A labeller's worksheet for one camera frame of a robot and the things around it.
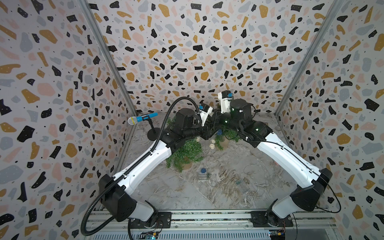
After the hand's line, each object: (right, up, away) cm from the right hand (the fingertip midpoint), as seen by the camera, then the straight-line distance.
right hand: (207, 112), depth 68 cm
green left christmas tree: (-13, -24, +12) cm, 30 cm away
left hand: (+6, -6, +1) cm, 9 cm away
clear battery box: (+21, -40, +18) cm, 49 cm away
